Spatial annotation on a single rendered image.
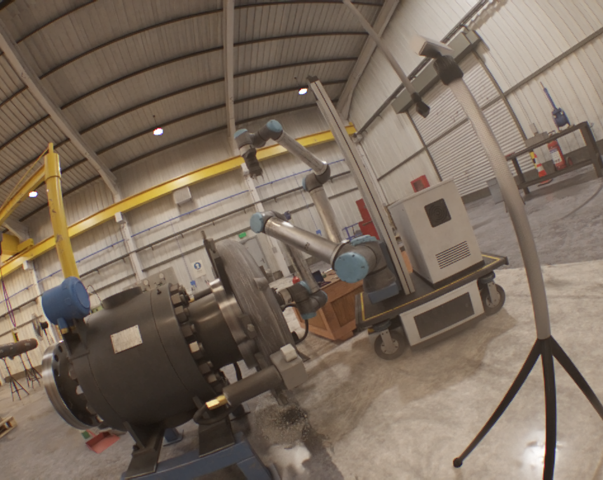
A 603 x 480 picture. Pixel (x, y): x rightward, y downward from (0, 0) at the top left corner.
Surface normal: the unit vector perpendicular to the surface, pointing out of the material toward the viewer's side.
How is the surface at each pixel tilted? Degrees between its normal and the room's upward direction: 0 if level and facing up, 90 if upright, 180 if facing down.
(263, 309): 80
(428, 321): 90
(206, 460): 90
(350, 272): 93
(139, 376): 91
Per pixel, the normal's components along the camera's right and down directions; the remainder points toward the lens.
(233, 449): 0.33, -0.18
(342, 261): -0.48, 0.23
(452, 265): -0.19, 0.04
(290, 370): 0.45, 0.19
